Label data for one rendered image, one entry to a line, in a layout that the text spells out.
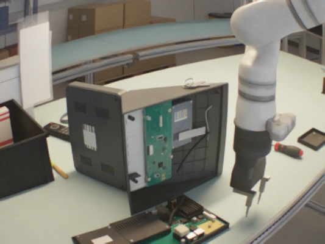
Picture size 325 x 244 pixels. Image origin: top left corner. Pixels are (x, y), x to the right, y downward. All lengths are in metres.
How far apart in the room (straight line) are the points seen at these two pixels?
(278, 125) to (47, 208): 0.47
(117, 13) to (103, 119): 3.57
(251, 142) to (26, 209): 0.46
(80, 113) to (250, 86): 0.36
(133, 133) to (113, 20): 3.63
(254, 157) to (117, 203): 0.29
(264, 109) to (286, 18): 0.17
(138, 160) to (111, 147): 0.08
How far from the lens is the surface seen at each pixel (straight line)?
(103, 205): 0.76
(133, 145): 0.68
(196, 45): 2.61
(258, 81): 0.58
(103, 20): 4.18
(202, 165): 0.82
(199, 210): 0.70
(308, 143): 1.01
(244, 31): 0.54
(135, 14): 4.43
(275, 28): 0.54
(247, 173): 0.64
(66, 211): 0.74
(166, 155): 0.72
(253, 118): 0.59
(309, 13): 0.53
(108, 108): 0.73
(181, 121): 0.73
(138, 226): 0.66
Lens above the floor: 1.44
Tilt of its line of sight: 23 degrees down
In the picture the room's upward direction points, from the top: 1 degrees counter-clockwise
